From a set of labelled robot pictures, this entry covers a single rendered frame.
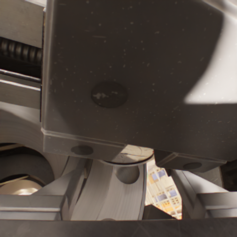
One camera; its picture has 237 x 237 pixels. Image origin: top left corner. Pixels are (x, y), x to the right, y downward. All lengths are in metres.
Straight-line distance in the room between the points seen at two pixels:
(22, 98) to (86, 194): 0.12
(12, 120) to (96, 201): 0.30
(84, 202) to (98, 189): 0.02
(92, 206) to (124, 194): 0.04
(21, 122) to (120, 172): 0.26
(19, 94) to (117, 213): 0.16
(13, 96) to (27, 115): 0.22
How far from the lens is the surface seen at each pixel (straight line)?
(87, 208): 0.20
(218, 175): 0.20
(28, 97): 0.18
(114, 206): 0.21
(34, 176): 0.89
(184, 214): 0.25
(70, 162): 0.21
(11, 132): 0.50
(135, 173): 0.25
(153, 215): 0.23
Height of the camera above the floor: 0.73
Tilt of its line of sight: 23 degrees down
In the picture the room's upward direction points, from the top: 154 degrees clockwise
